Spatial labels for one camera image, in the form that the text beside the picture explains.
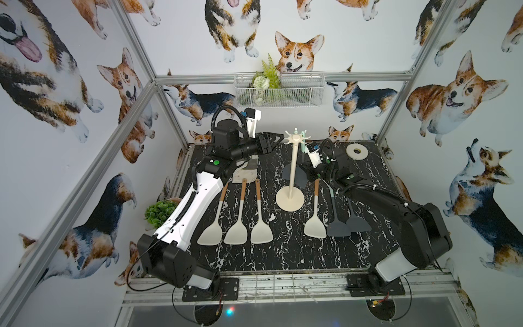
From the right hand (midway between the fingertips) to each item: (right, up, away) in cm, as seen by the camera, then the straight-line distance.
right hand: (299, 161), depth 85 cm
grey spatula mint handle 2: (+1, -6, 0) cm, 6 cm away
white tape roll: (+39, +3, +31) cm, 50 cm away
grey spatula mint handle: (+17, -29, +3) cm, 33 cm away
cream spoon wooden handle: (-36, -31, +1) cm, 47 cm away
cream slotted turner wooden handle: (+7, -28, +4) cm, 30 cm away
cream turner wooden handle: (-16, -30, +2) cm, 35 cm away
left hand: (-7, +9, -18) cm, 21 cm away
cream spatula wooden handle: (-26, -31, +1) cm, 40 cm away
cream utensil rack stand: (-2, -18, +13) cm, 22 cm away
